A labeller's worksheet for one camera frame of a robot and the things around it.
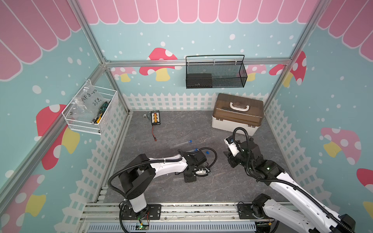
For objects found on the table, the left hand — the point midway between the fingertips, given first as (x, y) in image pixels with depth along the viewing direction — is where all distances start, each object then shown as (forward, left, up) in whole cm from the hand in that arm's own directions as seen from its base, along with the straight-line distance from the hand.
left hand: (188, 176), depth 86 cm
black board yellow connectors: (+45, +27, +2) cm, 52 cm away
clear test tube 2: (-1, +6, 0) cm, 7 cm away
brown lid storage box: (+35, -26, +20) cm, 48 cm away
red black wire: (+35, +28, -1) cm, 45 cm away
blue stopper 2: (+4, -10, +22) cm, 25 cm away
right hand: (+8, -20, +18) cm, 28 cm away
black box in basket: (+50, -6, +32) cm, 60 cm away
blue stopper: (+26, -1, -1) cm, 26 cm away
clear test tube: (+23, +7, -1) cm, 24 cm away
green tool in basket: (+17, +46, +32) cm, 58 cm away
